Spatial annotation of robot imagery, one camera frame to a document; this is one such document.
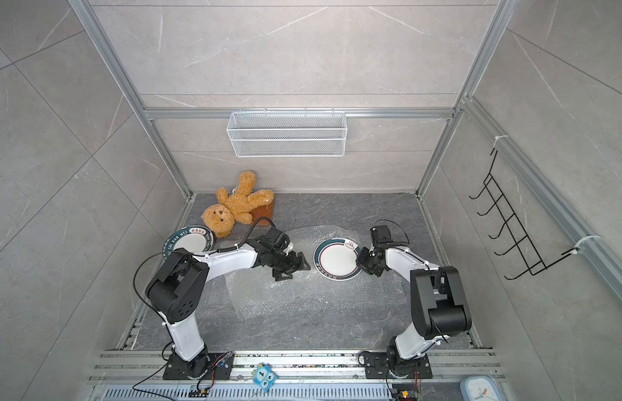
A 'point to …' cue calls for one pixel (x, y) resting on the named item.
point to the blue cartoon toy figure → (263, 376)
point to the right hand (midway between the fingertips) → (362, 263)
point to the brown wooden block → (262, 210)
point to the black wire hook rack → (524, 248)
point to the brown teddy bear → (221, 217)
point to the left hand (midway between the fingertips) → (307, 268)
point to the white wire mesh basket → (288, 134)
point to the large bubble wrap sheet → (255, 294)
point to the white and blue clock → (480, 388)
